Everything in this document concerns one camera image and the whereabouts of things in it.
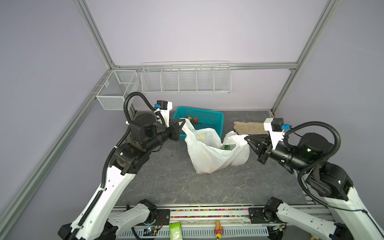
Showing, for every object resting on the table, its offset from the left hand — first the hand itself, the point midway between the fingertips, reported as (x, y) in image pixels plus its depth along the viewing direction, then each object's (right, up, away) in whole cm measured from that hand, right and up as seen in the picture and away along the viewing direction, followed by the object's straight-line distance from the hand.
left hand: (184, 123), depth 59 cm
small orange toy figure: (+15, -49, +9) cm, 52 cm away
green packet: (-5, -50, +9) cm, 51 cm away
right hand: (+22, -5, -8) cm, 23 cm away
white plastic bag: (+10, -14, +9) cm, 20 cm away
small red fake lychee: (+3, +3, +53) cm, 53 cm away
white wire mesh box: (-48, +28, +42) cm, 70 cm away
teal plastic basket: (+6, +5, +53) cm, 53 cm away
